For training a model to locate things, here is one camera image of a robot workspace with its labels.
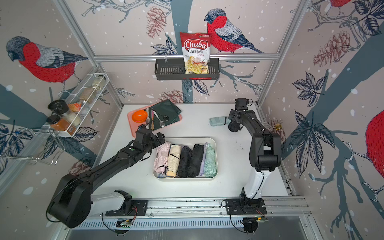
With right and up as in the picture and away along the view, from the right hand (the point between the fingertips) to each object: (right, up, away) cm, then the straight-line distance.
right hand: (237, 115), depth 98 cm
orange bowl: (-71, 0, +11) cm, 71 cm away
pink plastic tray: (-74, -8, +9) cm, 74 cm away
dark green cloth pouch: (-50, +2, +17) cm, 53 cm away
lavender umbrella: (-24, -29, -17) cm, 41 cm away
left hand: (-49, -12, -10) cm, 51 cm away
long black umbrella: (-35, -26, -17) cm, 47 cm away
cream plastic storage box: (-17, -17, -8) cm, 25 cm away
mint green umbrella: (-20, -28, -17) cm, 38 cm away
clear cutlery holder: (+21, -7, -8) cm, 23 cm away
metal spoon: (-54, -5, +9) cm, 55 cm away
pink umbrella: (-47, -24, -18) cm, 56 cm away
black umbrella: (-28, -24, -16) cm, 40 cm away
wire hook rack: (-94, -11, -41) cm, 103 cm away
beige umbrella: (-40, -24, -18) cm, 50 cm away
